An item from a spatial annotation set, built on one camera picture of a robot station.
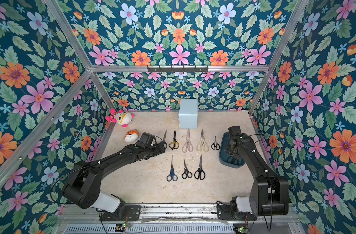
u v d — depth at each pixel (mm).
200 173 865
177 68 923
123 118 1073
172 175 862
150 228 703
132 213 736
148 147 754
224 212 734
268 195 411
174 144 992
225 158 932
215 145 992
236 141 605
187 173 869
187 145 1010
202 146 985
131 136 980
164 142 1014
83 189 436
